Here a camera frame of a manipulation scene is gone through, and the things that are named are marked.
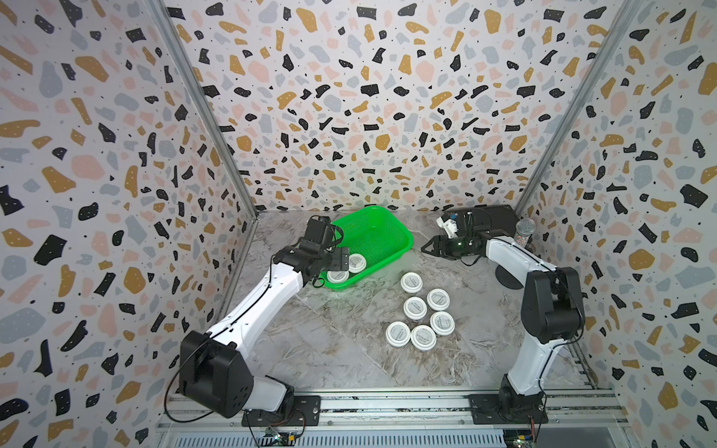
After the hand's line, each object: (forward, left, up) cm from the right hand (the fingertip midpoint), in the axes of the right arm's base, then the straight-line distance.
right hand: (429, 249), depth 93 cm
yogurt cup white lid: (-3, +24, -5) cm, 25 cm away
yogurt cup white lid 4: (-15, -2, -7) cm, 17 cm away
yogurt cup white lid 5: (-18, +5, -7) cm, 20 cm away
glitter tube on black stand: (-3, -25, +14) cm, 29 cm away
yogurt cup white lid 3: (-9, +6, -7) cm, 12 cm away
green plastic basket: (+18, +19, -13) cm, 30 cm away
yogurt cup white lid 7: (-26, +11, -7) cm, 29 cm away
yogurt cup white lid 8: (-27, +4, -6) cm, 28 cm away
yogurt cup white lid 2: (-8, +31, -5) cm, 32 cm away
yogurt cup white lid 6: (-22, -3, -7) cm, 24 cm away
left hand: (-8, +30, +8) cm, 32 cm away
